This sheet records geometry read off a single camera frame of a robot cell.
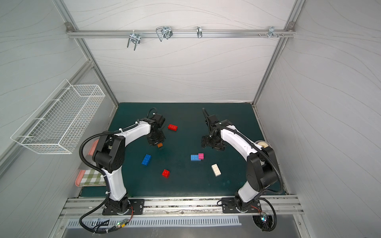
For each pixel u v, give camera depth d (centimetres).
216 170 84
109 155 51
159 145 94
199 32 78
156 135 85
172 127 104
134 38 78
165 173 82
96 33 79
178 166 86
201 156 88
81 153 47
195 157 90
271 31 76
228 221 70
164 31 77
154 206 75
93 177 82
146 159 88
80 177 83
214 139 71
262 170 45
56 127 67
